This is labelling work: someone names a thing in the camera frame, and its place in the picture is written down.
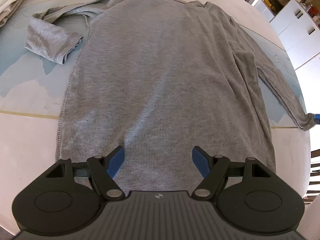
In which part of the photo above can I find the white cabinet with handles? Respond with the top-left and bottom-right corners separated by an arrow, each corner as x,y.
254,0 -> 319,69

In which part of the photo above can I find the grey long-sleeve shirt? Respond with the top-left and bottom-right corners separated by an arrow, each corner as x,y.
25,0 -> 315,192

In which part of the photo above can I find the wooden chair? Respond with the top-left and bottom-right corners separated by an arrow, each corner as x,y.
303,150 -> 320,205

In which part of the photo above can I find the white folded garment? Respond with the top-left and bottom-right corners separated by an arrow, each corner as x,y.
0,0 -> 23,27

